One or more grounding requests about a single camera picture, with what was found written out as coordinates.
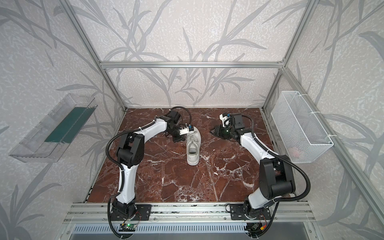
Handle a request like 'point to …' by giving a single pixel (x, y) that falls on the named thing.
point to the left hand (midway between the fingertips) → (185, 133)
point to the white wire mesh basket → (302, 136)
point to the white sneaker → (193, 146)
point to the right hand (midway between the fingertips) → (211, 127)
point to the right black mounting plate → (237, 211)
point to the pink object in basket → (295, 152)
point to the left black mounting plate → (143, 213)
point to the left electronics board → (127, 227)
